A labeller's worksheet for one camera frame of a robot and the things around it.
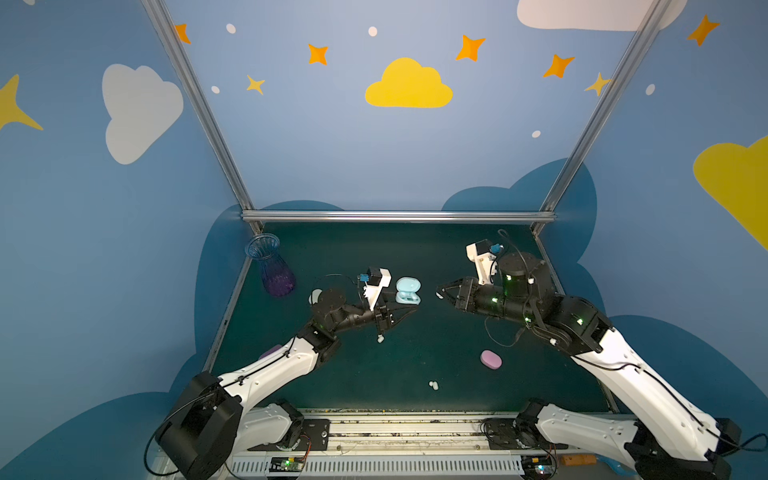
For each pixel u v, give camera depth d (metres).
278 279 1.05
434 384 0.82
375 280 0.61
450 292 0.62
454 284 0.59
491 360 0.85
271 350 0.53
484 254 0.56
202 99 0.84
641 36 0.73
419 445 0.73
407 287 0.69
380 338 0.91
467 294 0.53
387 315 0.64
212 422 0.40
